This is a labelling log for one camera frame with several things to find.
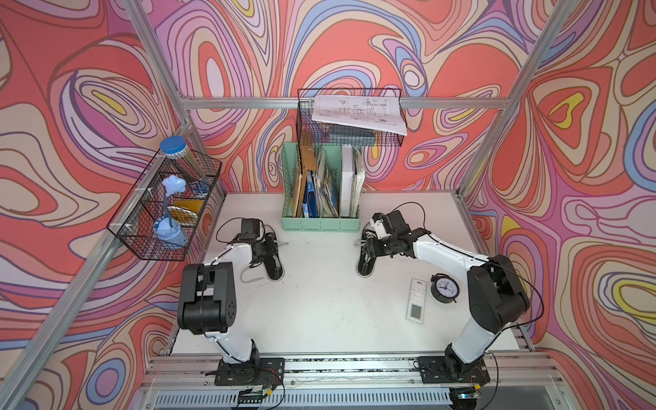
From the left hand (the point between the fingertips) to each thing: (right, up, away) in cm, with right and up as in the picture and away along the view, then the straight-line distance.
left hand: (275, 247), depth 97 cm
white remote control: (+51, -17, -11) cm, 55 cm away
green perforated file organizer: (+18, +23, -4) cm, 29 cm away
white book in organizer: (+27, +27, -6) cm, 39 cm away
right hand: (+37, -2, -5) cm, 37 cm away
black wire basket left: (-24, +11, -31) cm, 41 cm away
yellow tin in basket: (-19, +13, -27) cm, 35 cm away
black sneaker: (0, -5, -4) cm, 6 cm away
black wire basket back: (+16, +46, +5) cm, 48 cm away
